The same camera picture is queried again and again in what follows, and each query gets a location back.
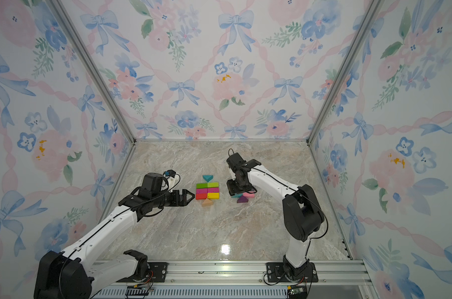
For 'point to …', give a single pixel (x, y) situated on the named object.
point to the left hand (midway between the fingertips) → (187, 194)
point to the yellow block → (213, 195)
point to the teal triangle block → (208, 177)
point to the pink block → (246, 194)
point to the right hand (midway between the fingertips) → (235, 191)
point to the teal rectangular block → (237, 195)
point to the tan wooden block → (207, 202)
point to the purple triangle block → (242, 199)
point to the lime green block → (213, 184)
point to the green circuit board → (297, 291)
